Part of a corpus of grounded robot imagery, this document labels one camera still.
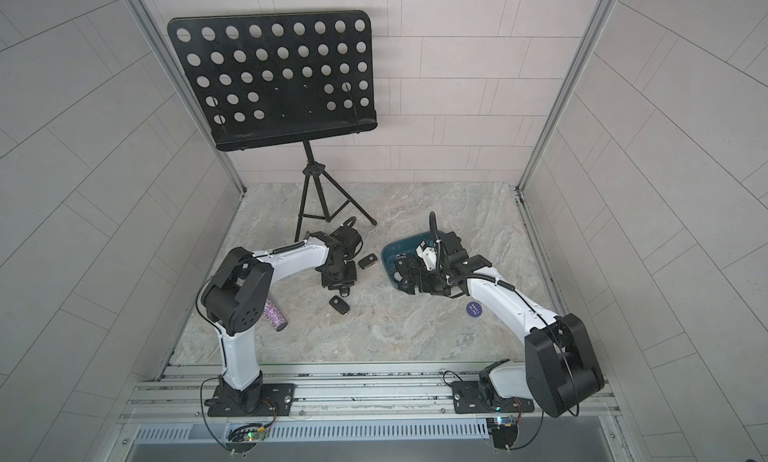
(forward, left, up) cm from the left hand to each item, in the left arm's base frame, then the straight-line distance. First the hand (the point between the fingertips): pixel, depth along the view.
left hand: (356, 283), depth 94 cm
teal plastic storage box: (+12, -15, +4) cm, 19 cm away
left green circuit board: (-40, +21, +3) cm, 45 cm away
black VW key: (+6, -3, +4) cm, 8 cm away
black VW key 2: (-8, +4, +3) cm, 10 cm away
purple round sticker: (-9, -36, +3) cm, 37 cm away
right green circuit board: (-38, -38, +2) cm, 53 cm away
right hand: (-6, -17, +11) cm, 21 cm away
